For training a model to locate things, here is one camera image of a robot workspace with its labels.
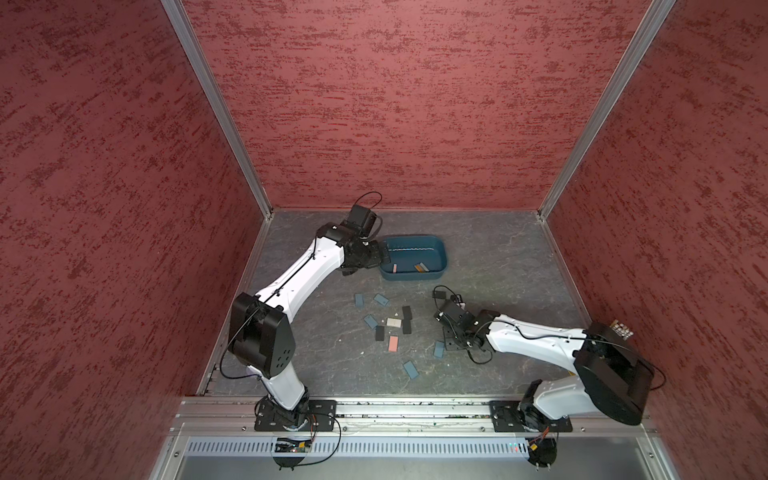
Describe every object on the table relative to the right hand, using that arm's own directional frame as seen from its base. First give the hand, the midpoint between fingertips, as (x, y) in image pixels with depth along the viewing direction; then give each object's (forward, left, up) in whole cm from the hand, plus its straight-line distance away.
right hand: (455, 343), depth 87 cm
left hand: (+17, +24, +17) cm, 34 cm away
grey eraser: (+25, +7, +3) cm, 27 cm away
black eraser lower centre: (+6, +14, 0) cm, 15 cm away
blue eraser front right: (-2, +5, +1) cm, 6 cm away
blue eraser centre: (+7, +26, +2) cm, 27 cm away
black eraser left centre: (+4, +23, 0) cm, 23 cm away
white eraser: (+6, +18, +2) cm, 20 cm away
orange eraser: (+25, +9, +3) cm, 27 cm away
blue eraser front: (-8, +14, +1) cm, 16 cm away
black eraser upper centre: (+10, +14, +1) cm, 17 cm away
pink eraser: (0, +19, +1) cm, 19 cm away
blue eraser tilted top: (+14, +22, +2) cm, 26 cm away
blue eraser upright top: (+14, +29, +2) cm, 33 cm away
